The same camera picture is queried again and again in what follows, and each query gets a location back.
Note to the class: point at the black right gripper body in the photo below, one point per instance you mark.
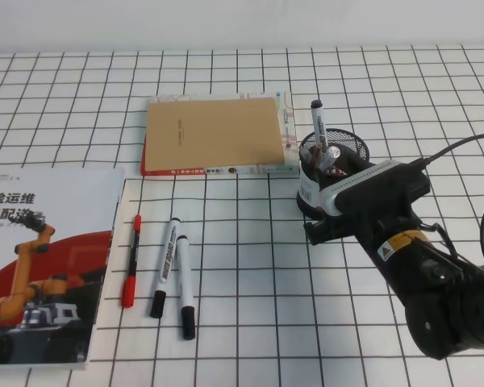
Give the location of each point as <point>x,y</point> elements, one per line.
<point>383,223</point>

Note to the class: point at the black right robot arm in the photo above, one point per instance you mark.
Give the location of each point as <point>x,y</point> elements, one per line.
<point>443,297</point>

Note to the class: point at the black mesh pen holder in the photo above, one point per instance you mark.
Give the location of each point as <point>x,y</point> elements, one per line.
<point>354,155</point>

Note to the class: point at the silver-capped pen in holder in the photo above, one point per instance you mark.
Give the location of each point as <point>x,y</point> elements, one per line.
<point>328,158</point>

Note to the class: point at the upright marker in holder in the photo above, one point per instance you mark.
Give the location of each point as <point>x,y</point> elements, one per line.
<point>318,122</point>

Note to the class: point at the white book with red spine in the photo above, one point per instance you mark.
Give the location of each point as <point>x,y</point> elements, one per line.
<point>289,138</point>

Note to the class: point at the white marker black cap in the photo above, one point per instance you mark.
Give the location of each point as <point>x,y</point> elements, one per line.
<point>187,296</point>

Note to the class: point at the brown kraft notebook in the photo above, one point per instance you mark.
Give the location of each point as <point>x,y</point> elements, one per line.
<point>183,134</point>

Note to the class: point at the white board marker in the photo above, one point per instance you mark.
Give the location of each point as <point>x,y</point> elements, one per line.
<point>166,264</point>

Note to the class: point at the red and black marker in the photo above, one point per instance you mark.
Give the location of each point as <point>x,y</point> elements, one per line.
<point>129,284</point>

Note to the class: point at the robot brochure booklet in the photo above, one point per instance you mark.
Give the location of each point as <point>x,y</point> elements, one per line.
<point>56,227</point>

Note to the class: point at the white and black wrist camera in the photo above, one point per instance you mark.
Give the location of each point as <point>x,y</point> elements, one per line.
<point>378,186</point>

